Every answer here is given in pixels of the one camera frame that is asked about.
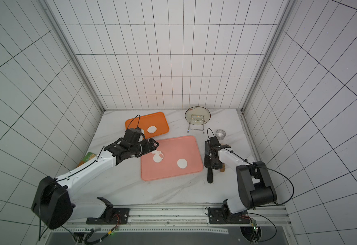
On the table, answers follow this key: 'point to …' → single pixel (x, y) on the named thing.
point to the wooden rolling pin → (223, 168)
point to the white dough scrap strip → (156, 157)
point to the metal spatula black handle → (209, 175)
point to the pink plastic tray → (181, 157)
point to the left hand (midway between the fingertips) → (151, 149)
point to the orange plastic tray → (153, 124)
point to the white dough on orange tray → (151, 129)
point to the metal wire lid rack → (197, 123)
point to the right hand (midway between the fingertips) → (204, 164)
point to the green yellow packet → (88, 156)
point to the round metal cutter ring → (220, 134)
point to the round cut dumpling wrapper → (182, 163)
